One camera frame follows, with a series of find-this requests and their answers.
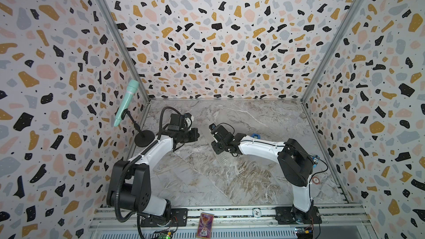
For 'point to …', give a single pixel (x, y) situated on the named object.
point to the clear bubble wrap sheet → (230, 163)
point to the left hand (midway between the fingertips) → (203, 134)
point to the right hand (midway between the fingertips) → (218, 145)
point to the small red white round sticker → (315, 180)
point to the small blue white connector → (316, 159)
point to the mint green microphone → (131, 88)
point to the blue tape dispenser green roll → (255, 135)
